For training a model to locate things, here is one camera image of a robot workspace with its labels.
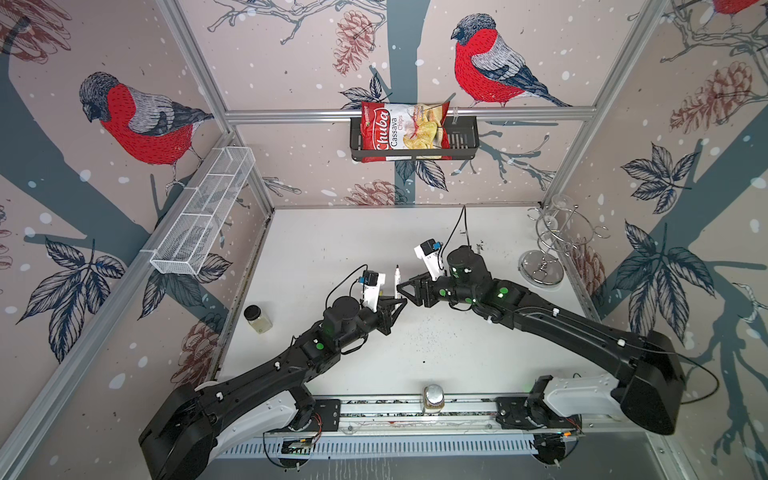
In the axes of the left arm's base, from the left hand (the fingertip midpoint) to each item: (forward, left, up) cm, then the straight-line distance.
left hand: (405, 303), depth 72 cm
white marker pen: (+4, +2, +4) cm, 6 cm away
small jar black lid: (+4, +44, -13) cm, 46 cm away
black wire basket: (+51, -20, +13) cm, 56 cm away
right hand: (+3, +2, +1) cm, 3 cm away
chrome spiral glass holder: (+42, -64, -18) cm, 79 cm away
